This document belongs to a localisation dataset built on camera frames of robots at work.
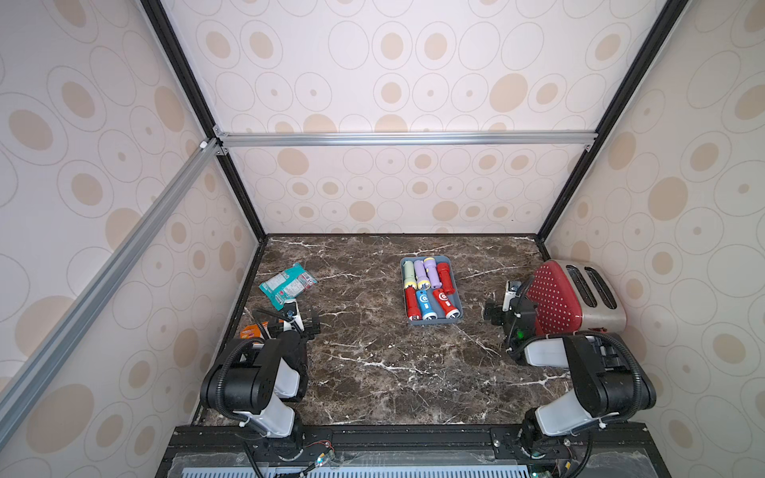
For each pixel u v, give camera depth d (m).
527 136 1.83
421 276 1.04
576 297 0.80
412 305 0.97
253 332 0.92
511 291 0.83
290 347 0.69
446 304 0.97
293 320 0.74
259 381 0.45
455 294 1.00
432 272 1.05
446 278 1.03
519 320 0.71
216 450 0.73
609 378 0.46
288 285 1.03
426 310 0.95
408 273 1.05
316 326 0.84
